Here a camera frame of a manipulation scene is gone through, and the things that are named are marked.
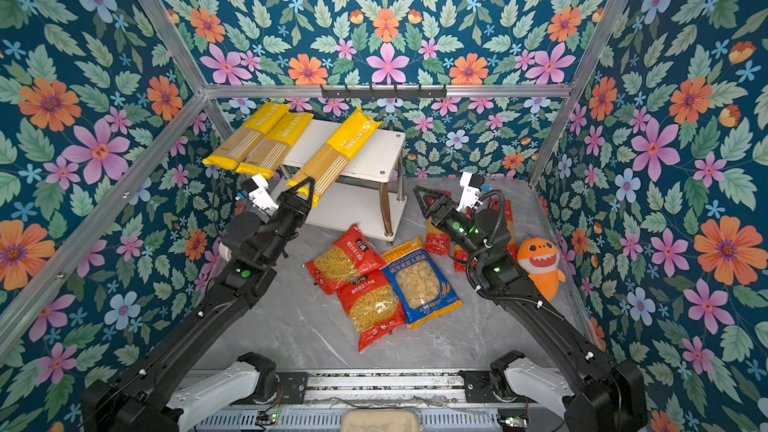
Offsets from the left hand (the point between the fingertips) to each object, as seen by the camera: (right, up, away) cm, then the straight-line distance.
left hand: (314, 173), depth 63 cm
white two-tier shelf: (+4, -3, +50) cm, 50 cm away
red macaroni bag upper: (+2, -23, +28) cm, 37 cm away
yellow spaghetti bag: (-26, +7, +14) cm, 30 cm away
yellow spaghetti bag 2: (-15, +9, +16) cm, 24 cm away
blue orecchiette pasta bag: (+24, -31, +24) cm, 46 cm away
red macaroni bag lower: (+11, -35, +20) cm, 42 cm away
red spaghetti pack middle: (+37, -24, +32) cm, 54 cm away
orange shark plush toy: (+59, -23, +25) cm, 68 cm away
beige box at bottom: (+14, -55, +2) cm, 56 cm away
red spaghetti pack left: (+30, -19, +36) cm, 50 cm away
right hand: (+23, -4, +2) cm, 23 cm away
